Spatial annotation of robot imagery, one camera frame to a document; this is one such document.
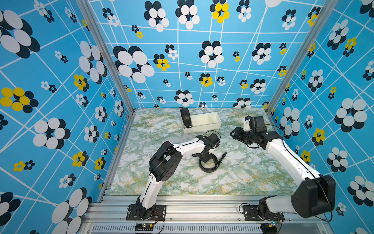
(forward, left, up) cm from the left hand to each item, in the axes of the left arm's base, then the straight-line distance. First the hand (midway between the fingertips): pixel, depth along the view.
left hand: (206, 156), depth 94 cm
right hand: (+5, -16, +18) cm, 24 cm away
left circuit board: (-38, +33, -3) cm, 50 cm away
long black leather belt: (+21, +13, +15) cm, 29 cm away
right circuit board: (-38, -29, -1) cm, 48 cm away
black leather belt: (-5, -6, +3) cm, 8 cm away
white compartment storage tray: (+29, 0, +1) cm, 29 cm away
